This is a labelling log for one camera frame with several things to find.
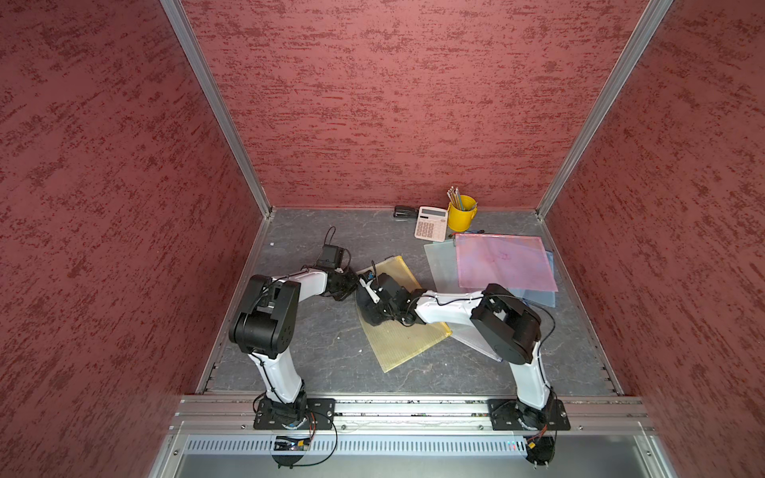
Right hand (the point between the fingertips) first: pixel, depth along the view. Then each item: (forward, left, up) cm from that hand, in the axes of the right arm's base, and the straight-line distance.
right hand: (370, 312), depth 93 cm
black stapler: (+42, -13, +3) cm, 44 cm away
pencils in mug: (+37, -31, +14) cm, 51 cm away
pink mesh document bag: (+20, -52, -2) cm, 55 cm away
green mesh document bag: (+21, -26, -1) cm, 34 cm away
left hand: (+8, +4, +1) cm, 9 cm away
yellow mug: (+34, -34, +5) cm, 49 cm away
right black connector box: (-37, -43, -2) cm, 56 cm away
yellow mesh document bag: (-11, -8, +1) cm, 13 cm away
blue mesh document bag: (+4, -55, 0) cm, 55 cm away
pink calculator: (+36, -23, +2) cm, 43 cm away
